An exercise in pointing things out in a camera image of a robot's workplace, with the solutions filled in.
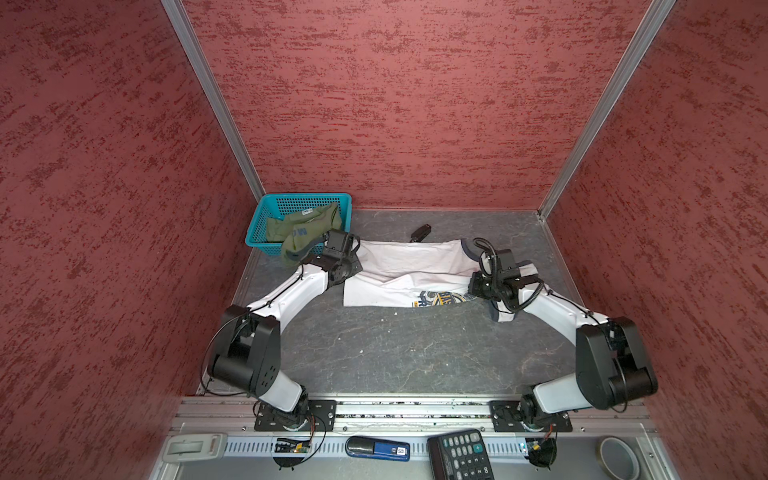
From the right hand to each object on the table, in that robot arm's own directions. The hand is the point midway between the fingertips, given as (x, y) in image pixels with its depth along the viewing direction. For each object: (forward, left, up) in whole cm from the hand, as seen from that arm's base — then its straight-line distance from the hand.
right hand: (467, 289), depth 92 cm
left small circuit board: (-38, +51, -8) cm, 64 cm away
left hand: (+5, +36, +5) cm, 37 cm away
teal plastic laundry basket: (+39, +66, +2) cm, 77 cm away
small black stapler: (+26, +12, -3) cm, 29 cm away
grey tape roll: (-43, -29, -7) cm, 52 cm away
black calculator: (-42, +9, -4) cm, 43 cm away
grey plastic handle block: (-38, +71, -3) cm, 81 cm away
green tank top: (+20, +55, +8) cm, 59 cm away
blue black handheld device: (-40, +29, 0) cm, 49 cm away
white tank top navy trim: (+8, +16, -2) cm, 18 cm away
